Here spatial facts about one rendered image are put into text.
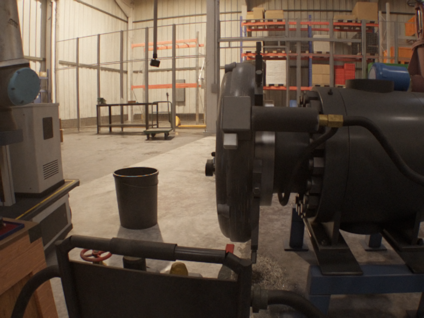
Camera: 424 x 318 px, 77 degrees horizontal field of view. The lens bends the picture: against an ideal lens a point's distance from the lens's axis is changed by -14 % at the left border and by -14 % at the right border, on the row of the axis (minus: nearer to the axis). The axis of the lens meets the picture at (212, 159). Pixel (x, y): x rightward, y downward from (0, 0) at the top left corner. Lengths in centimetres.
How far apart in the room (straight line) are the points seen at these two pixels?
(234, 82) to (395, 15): 1513
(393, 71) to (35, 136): 187
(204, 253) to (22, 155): 145
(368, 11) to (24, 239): 1326
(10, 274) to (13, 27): 92
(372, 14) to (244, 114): 1272
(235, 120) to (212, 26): 821
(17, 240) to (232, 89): 81
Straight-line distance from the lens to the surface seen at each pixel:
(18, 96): 132
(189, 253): 53
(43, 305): 109
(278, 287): 147
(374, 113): 119
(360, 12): 1341
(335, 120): 94
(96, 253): 69
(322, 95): 121
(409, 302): 153
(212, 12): 916
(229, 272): 65
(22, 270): 98
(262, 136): 113
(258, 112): 90
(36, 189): 183
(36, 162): 180
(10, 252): 93
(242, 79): 109
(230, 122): 88
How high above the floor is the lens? 81
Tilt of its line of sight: 10 degrees down
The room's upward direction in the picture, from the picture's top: straight up
